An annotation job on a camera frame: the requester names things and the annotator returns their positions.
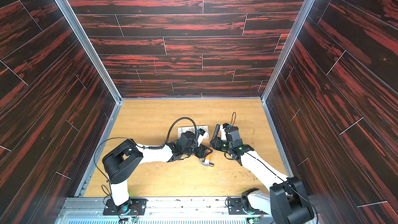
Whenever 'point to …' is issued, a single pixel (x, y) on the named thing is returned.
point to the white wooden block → (183, 129)
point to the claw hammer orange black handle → (205, 161)
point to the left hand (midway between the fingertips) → (211, 151)
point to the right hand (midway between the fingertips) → (214, 140)
